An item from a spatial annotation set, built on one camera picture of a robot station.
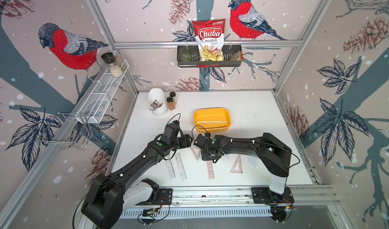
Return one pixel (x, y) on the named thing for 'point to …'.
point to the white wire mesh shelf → (93, 109)
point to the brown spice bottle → (171, 103)
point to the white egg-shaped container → (156, 100)
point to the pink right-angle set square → (237, 161)
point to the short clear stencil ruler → (181, 167)
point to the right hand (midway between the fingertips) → (206, 156)
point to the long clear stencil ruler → (169, 168)
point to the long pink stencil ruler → (210, 169)
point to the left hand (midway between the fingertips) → (191, 137)
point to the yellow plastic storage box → (211, 119)
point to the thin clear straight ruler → (211, 121)
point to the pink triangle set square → (196, 155)
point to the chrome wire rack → (72, 130)
